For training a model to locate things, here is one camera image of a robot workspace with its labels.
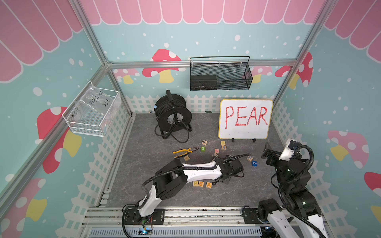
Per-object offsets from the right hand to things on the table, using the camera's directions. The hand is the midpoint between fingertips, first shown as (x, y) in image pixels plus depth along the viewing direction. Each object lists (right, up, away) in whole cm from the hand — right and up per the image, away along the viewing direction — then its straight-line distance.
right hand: (276, 144), depth 67 cm
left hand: (-22, -22, +19) cm, 36 cm away
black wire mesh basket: (-21, +40, +27) cm, 53 cm away
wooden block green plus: (-17, -3, +36) cm, 40 cm away
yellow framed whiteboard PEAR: (-3, +13, +31) cm, 34 cm away
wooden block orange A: (-29, -25, +16) cm, 41 cm away
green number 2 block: (-31, -7, +33) cm, 46 cm away
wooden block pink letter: (-22, -8, +30) cm, 38 cm away
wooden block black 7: (-30, -3, +36) cm, 47 cm away
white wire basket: (-89, +8, -1) cm, 89 cm away
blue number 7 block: (0, -15, +25) cm, 29 cm away
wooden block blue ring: (-24, -10, +28) cm, 38 cm away
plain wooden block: (-42, -12, +28) cm, 52 cm away
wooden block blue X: (-17, -6, +33) cm, 37 cm away
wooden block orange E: (-33, -24, +16) cm, 44 cm away
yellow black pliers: (-40, -7, +30) cm, 51 cm away
